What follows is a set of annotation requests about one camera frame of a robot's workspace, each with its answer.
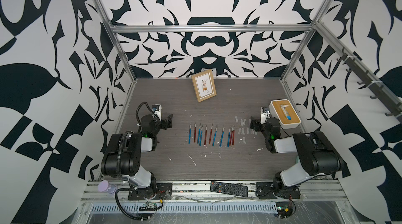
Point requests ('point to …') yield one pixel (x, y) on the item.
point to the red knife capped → (211, 133)
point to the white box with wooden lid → (283, 110)
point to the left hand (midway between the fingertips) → (161, 111)
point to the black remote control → (229, 188)
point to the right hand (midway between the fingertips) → (259, 114)
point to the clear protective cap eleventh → (236, 120)
